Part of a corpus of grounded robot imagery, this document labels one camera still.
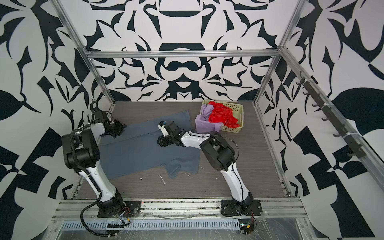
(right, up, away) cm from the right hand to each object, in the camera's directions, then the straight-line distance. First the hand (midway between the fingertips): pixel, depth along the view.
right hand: (160, 139), depth 94 cm
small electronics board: (+46, -37, -23) cm, 63 cm away
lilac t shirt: (+27, +9, +7) cm, 29 cm away
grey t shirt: (-14, -5, -1) cm, 15 cm away
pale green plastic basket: (+54, +19, +18) cm, 60 cm away
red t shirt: (+37, +16, +5) cm, 41 cm away
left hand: (-24, +10, +6) cm, 26 cm away
